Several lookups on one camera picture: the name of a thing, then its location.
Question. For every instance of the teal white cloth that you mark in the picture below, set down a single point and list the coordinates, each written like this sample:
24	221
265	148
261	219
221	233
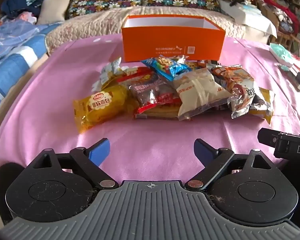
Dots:
281	53

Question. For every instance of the silver orange printed snack packet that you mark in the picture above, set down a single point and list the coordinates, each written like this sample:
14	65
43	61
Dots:
235	85

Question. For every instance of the clear red-trimmed bread packet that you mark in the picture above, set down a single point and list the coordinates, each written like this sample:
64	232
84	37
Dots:
160	111

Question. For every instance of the beige quilted blanket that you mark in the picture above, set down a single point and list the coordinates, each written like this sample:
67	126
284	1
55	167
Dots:
90	27

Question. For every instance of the orange cardboard box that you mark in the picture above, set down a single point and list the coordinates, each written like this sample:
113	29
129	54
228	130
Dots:
165	40

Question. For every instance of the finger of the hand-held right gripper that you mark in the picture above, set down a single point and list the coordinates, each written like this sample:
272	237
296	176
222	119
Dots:
266	137

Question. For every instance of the red clear snack packet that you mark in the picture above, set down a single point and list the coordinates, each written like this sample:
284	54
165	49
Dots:
150	92

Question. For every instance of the pink cloth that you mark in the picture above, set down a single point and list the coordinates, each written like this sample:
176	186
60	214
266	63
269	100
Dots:
52	80

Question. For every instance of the beige pillow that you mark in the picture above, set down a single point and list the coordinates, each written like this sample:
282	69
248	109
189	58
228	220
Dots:
53	7

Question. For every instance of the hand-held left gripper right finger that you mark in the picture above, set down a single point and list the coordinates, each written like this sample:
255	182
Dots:
202	151

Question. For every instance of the floral pillow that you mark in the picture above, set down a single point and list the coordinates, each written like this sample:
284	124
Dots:
102	3
180	0

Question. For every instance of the red cloth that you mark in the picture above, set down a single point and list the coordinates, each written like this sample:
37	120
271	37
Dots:
280	7

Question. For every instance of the blue cracker packet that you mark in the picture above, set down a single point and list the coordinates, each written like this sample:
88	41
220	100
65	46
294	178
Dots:
162	66

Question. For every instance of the navy clothing pile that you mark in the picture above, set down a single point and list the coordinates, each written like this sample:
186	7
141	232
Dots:
17	5

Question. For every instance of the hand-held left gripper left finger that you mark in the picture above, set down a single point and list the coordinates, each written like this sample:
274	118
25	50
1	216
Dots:
99	153

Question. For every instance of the white cover sheet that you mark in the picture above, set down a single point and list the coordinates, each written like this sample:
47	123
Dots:
252	17

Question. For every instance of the white yellow snack packet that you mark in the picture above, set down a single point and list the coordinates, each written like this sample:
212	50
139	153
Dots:
110	72

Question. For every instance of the red yellow snack packet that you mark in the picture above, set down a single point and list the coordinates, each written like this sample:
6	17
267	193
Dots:
140	76

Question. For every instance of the blue white striped quilt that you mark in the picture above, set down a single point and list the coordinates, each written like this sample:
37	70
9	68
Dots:
12	62

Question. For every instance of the yellow bread packet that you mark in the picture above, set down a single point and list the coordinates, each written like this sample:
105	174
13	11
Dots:
102	105

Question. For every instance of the cream white snack packet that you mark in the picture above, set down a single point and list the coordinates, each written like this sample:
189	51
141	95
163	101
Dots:
197	92

